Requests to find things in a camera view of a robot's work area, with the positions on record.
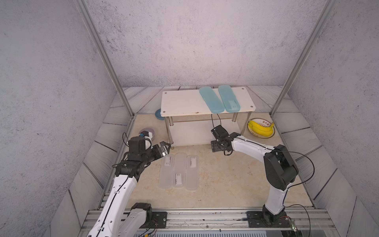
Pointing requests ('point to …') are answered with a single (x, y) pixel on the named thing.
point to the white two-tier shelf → (190, 121)
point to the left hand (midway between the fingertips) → (166, 147)
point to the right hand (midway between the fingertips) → (219, 145)
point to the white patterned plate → (264, 123)
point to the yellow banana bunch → (264, 131)
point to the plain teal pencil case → (214, 104)
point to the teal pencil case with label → (228, 98)
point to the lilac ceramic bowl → (148, 130)
